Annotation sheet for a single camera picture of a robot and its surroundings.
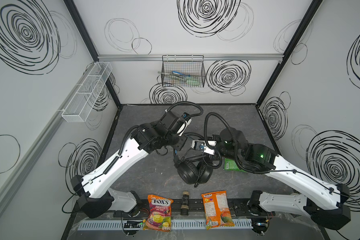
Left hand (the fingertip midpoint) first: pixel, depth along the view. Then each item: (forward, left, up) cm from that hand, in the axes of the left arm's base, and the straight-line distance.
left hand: (184, 138), depth 67 cm
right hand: (-1, -7, +2) cm, 7 cm away
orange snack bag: (-24, -17, -26) cm, 40 cm away
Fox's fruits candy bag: (-28, +10, -24) cm, 38 cm away
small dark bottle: (-24, -1, -26) cm, 35 cm away
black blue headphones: (-16, -3, +2) cm, 17 cm away
